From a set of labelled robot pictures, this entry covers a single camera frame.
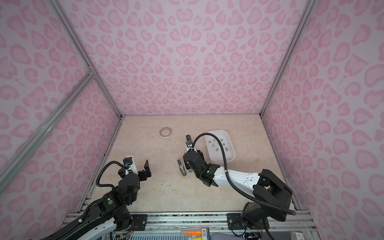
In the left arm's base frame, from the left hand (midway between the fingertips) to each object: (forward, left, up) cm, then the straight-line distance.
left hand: (139, 161), depth 77 cm
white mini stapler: (+1, -21, -17) cm, 27 cm away
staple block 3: (+21, -41, -18) cm, 49 cm away
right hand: (+6, -25, -3) cm, 26 cm away
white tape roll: (+31, -7, -17) cm, 36 cm away
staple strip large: (+17, -49, -17) cm, 55 cm away
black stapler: (+24, -24, -15) cm, 37 cm away
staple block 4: (+21, -48, -18) cm, 55 cm away
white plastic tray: (+17, -41, -17) cm, 48 cm away
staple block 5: (+16, -43, -17) cm, 49 cm away
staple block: (+24, -42, -17) cm, 51 cm away
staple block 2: (+25, -47, -18) cm, 56 cm away
